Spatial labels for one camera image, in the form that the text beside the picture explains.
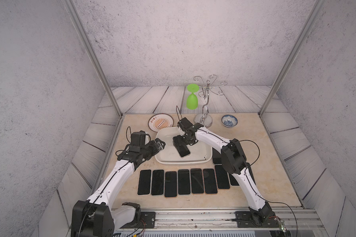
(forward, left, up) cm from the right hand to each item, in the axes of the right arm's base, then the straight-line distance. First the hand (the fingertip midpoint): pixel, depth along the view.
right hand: (179, 143), depth 99 cm
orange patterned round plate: (+23, +18, -3) cm, 29 cm away
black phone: (-28, +4, -4) cm, 29 cm away
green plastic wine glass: (+20, -9, +18) cm, 29 cm away
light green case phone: (-25, -3, -2) cm, 25 cm away
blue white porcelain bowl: (+22, -38, -3) cm, 44 cm away
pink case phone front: (-25, -18, -4) cm, 31 cm away
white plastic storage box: (-6, -14, -3) cm, 16 cm away
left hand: (-10, +8, +13) cm, 18 cm away
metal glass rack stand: (+24, -19, -1) cm, 30 cm away
